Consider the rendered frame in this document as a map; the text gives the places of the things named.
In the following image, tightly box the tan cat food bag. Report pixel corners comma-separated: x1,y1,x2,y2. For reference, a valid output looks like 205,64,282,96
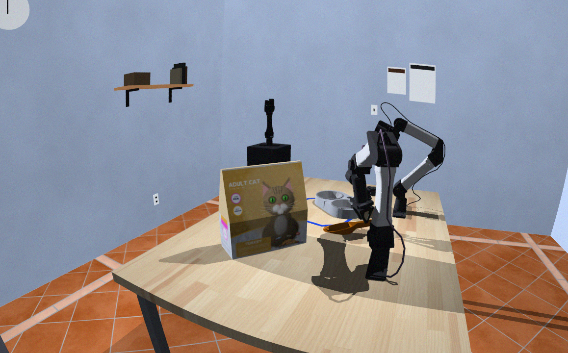
219,160,308,260

